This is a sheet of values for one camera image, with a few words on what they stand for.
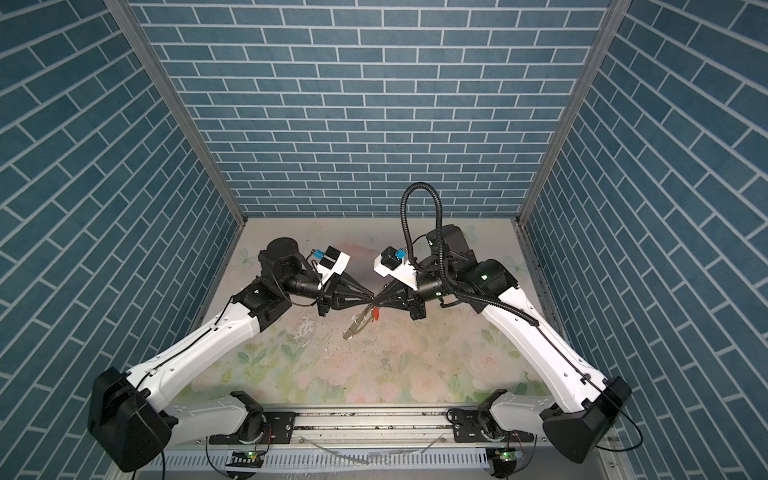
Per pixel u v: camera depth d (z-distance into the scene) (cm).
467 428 73
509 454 72
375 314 65
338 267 53
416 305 54
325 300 56
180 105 87
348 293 59
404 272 53
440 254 51
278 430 73
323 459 71
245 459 72
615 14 71
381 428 75
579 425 36
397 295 56
